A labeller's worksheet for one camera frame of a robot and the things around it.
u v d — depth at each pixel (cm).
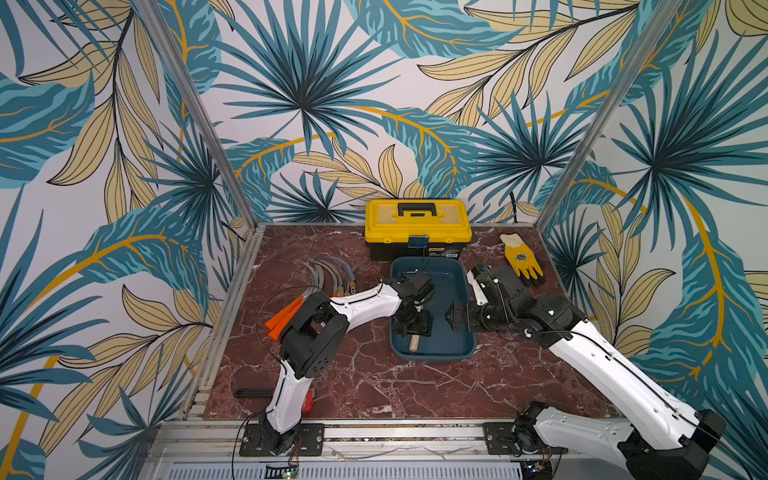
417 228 98
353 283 101
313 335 53
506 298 52
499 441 73
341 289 100
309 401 78
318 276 103
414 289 73
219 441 75
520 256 108
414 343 88
